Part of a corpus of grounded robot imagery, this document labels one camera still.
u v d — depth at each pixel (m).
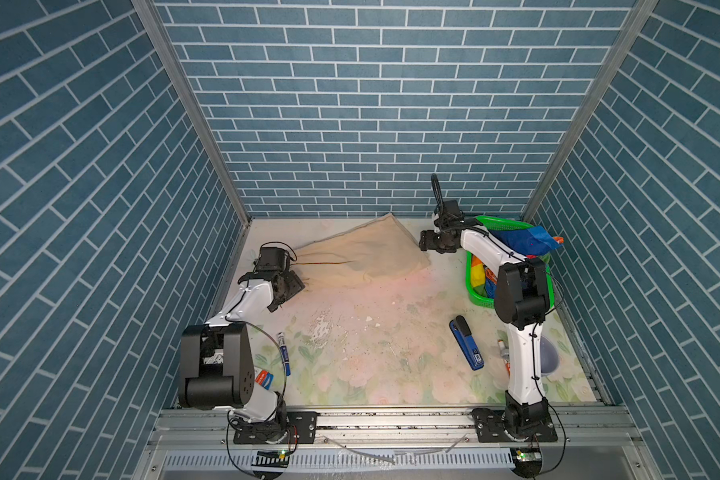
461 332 0.87
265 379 0.81
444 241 0.80
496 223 1.09
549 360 0.81
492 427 0.73
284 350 0.86
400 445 0.71
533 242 0.88
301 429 0.73
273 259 0.73
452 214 0.83
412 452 0.71
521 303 0.59
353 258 1.09
